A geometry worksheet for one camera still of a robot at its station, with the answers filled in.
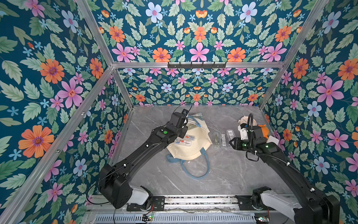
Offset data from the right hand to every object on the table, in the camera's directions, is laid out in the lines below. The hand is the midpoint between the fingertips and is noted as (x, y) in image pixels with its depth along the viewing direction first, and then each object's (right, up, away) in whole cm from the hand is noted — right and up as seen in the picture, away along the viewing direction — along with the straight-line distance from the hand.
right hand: (234, 140), depth 81 cm
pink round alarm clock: (+16, +10, +27) cm, 33 cm away
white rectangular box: (+31, -2, +15) cm, 34 cm away
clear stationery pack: (-29, -3, +15) cm, 33 cm away
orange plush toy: (+27, +4, +17) cm, 32 cm away
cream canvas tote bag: (-23, -3, +18) cm, 29 cm away
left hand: (-30, +9, 0) cm, 32 cm away
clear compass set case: (-3, -2, +17) cm, 18 cm away
